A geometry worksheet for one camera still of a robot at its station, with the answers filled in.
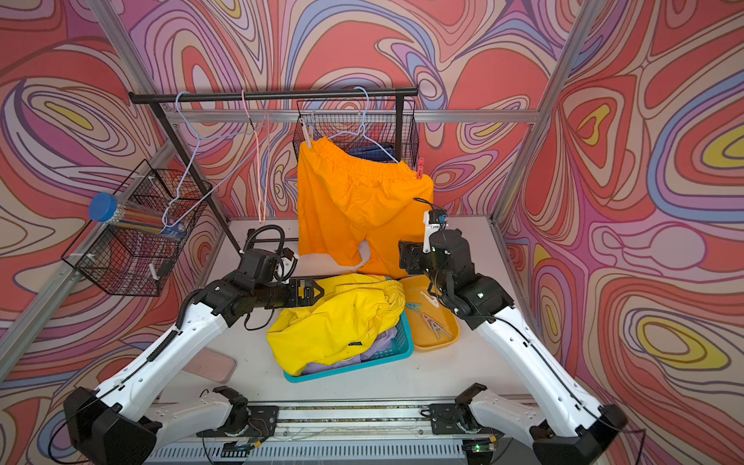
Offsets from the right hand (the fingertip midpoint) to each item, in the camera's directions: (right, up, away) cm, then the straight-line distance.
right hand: (413, 251), depth 70 cm
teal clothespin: (+3, -19, +23) cm, 30 cm away
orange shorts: (-17, +15, +8) cm, 24 cm away
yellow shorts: (-16, -17, +7) cm, 24 cm away
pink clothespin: (+10, -24, +19) cm, 32 cm away
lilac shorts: (-7, -25, +9) cm, 28 cm away
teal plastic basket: (-2, -27, +11) cm, 30 cm away
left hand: (-25, -11, +5) cm, 28 cm away
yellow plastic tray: (+5, -26, +19) cm, 32 cm away
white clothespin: (+10, -17, +25) cm, 32 cm away
